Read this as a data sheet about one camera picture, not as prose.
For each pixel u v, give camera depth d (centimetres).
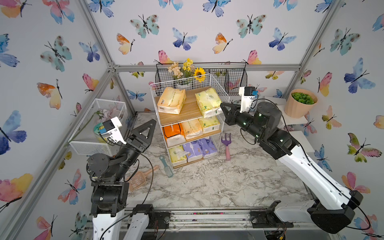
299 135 92
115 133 46
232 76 96
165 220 73
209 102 62
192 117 63
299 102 77
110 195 40
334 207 39
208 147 94
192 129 74
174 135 69
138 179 87
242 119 53
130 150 44
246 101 52
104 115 75
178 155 90
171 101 63
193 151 91
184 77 87
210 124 74
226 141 104
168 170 90
